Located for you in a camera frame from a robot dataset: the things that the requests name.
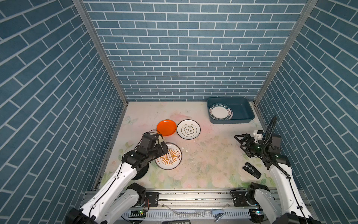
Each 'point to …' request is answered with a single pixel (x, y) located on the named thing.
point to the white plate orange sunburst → (172, 159)
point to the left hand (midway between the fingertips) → (163, 149)
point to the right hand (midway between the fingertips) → (237, 139)
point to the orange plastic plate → (166, 127)
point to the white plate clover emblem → (188, 129)
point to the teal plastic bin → (243, 110)
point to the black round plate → (141, 173)
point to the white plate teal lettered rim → (221, 111)
